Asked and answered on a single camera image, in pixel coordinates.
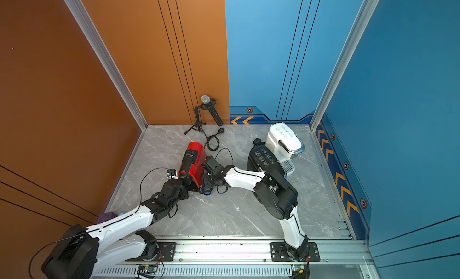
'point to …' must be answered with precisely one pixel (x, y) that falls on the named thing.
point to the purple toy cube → (106, 216)
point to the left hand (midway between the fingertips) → (186, 183)
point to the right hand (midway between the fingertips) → (205, 180)
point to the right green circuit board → (299, 267)
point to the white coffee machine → (283, 142)
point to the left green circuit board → (147, 269)
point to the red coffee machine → (191, 167)
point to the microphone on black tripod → (207, 103)
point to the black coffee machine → (261, 158)
